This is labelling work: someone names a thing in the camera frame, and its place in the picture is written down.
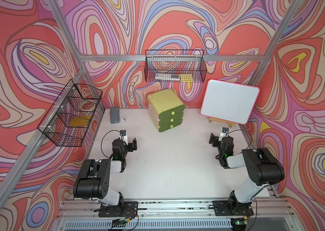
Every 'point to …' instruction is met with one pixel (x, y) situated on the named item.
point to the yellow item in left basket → (79, 121)
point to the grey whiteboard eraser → (114, 115)
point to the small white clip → (124, 119)
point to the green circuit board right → (239, 221)
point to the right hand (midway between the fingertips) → (219, 137)
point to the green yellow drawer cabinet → (165, 109)
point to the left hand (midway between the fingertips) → (129, 138)
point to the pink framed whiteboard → (230, 101)
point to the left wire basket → (66, 123)
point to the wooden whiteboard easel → (230, 124)
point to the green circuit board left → (118, 223)
